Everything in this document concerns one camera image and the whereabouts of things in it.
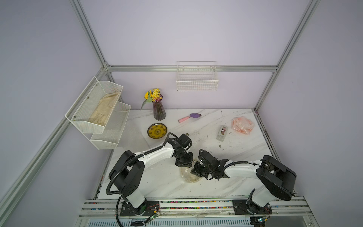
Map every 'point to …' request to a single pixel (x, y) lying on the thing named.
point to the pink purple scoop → (192, 115)
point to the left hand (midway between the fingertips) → (191, 167)
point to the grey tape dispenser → (222, 133)
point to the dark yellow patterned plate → (157, 130)
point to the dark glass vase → (159, 110)
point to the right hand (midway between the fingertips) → (187, 175)
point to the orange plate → (242, 124)
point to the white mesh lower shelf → (109, 139)
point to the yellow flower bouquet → (155, 95)
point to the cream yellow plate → (185, 173)
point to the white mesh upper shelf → (92, 109)
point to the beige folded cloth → (103, 110)
